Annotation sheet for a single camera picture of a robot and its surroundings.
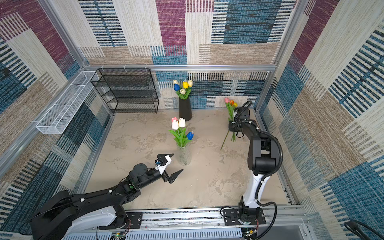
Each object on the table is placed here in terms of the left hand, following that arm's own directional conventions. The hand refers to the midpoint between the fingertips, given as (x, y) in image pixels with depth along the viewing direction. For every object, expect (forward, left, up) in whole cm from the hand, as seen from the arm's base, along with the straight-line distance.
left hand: (177, 159), depth 75 cm
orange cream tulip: (+43, -7, +15) cm, 46 cm away
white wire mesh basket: (+11, +55, +17) cm, 58 cm away
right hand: (+28, -34, -9) cm, 45 cm away
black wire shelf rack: (+55, +39, 0) cm, 67 cm away
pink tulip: (+44, -32, -2) cm, 54 cm away
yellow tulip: (+42, -4, +14) cm, 45 cm away
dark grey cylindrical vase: (+44, -3, -10) cm, 45 cm away
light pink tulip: (+11, 0, +14) cm, 18 cm away
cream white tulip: (+46, +3, +14) cm, 48 cm away
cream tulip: (+22, -30, -16) cm, 41 cm away
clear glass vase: (+7, -4, -7) cm, 10 cm away
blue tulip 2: (+9, -7, +9) cm, 14 cm away
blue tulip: (+41, +1, +13) cm, 43 cm away
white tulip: (+12, -3, +15) cm, 19 cm away
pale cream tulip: (+37, -2, +13) cm, 40 cm away
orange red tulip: (+45, -36, -4) cm, 58 cm away
